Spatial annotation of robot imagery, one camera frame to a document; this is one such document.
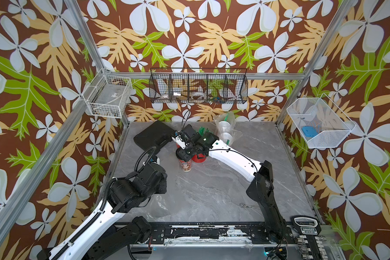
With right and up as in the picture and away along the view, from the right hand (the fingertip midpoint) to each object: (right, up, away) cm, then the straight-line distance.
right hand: (181, 151), depth 84 cm
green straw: (+26, +20, +14) cm, 36 cm away
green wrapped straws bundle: (+11, +11, +6) cm, 17 cm away
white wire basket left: (-41, +30, +3) cm, 51 cm away
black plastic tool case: (-19, +9, +24) cm, 32 cm away
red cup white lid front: (+25, +6, +2) cm, 26 cm away
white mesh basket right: (+72, +15, -1) cm, 74 cm away
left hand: (-6, -11, -14) cm, 19 cm away
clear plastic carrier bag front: (+29, +9, +2) cm, 31 cm away
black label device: (+60, -35, -8) cm, 70 cm away
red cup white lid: (+25, +14, +10) cm, 30 cm away
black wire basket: (+9, +39, +13) cm, 42 cm away
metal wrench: (+32, -28, -1) cm, 42 cm away
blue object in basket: (+65, +10, -3) cm, 66 cm away
